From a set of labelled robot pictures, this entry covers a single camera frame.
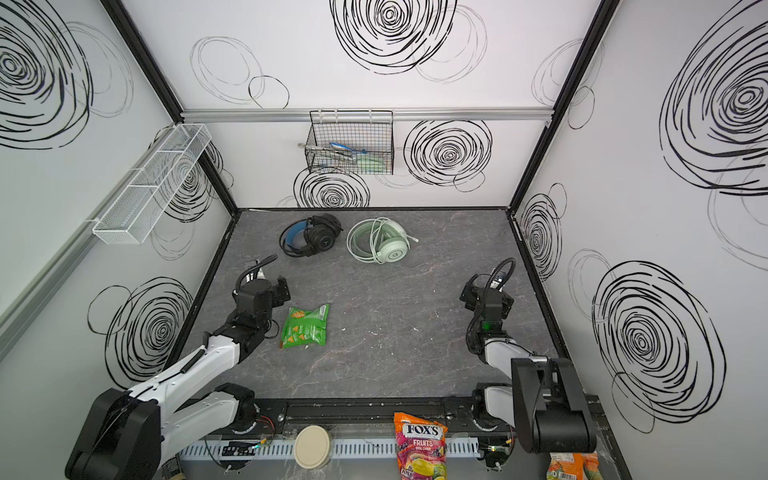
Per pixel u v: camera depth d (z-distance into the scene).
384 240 1.06
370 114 0.90
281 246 1.08
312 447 0.64
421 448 0.67
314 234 1.02
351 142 1.24
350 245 1.08
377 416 0.75
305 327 0.85
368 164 0.87
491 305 0.67
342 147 0.91
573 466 0.64
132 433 0.40
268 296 0.68
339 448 0.64
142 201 0.75
